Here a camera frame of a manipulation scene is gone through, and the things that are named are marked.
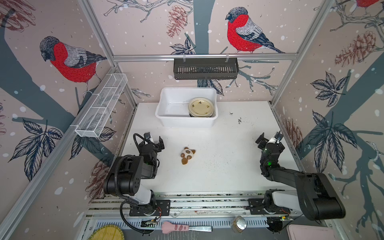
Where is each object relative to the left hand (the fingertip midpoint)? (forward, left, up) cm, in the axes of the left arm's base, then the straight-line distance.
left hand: (151, 137), depth 90 cm
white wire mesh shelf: (+9, +24, +21) cm, 33 cm away
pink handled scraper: (-44, -14, -7) cm, 47 cm away
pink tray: (-46, -74, -6) cm, 87 cm away
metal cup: (-44, -45, +2) cm, 63 cm away
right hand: (-3, -71, +4) cm, 72 cm away
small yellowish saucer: (+29, -32, -3) cm, 43 cm away
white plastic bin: (+36, -9, -10) cm, 38 cm away
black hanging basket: (+44, -35, +20) cm, 60 cm away
